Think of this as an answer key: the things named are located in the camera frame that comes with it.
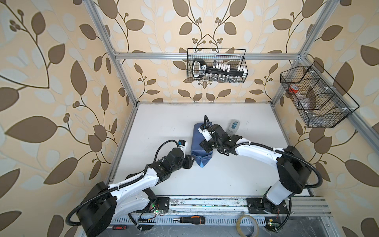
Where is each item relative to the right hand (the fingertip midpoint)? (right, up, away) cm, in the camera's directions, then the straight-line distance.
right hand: (202, 144), depth 86 cm
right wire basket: (+59, +24, -12) cm, 65 cm away
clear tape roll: (+16, -35, -18) cm, 43 cm away
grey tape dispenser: (+23, +9, +17) cm, 30 cm away
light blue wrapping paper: (-3, +3, +9) cm, 10 cm away
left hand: (-4, -7, -4) cm, 9 cm away
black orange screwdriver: (-3, -33, -17) cm, 37 cm away
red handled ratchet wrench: (-39, -36, -18) cm, 56 cm away
